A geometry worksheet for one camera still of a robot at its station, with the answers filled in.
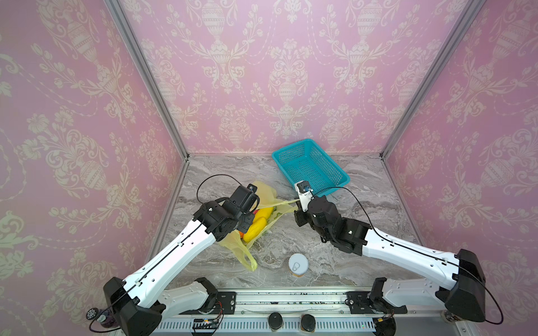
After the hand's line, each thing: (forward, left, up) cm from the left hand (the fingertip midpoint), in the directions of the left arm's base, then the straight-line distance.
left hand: (242, 216), depth 74 cm
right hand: (+5, -19, +4) cm, 21 cm away
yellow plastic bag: (+10, -9, -4) cm, 14 cm away
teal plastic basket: (+47, -30, -19) cm, 59 cm away
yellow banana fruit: (+10, -8, -15) cm, 19 cm away
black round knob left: (-30, -12, -11) cm, 34 cm away
